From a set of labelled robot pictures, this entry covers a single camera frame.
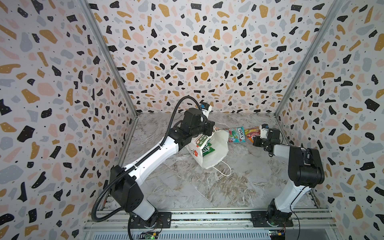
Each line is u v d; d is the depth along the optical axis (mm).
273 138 799
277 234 716
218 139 952
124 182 382
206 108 651
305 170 506
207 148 948
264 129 917
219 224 732
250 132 1057
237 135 1059
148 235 702
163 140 505
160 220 728
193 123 579
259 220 731
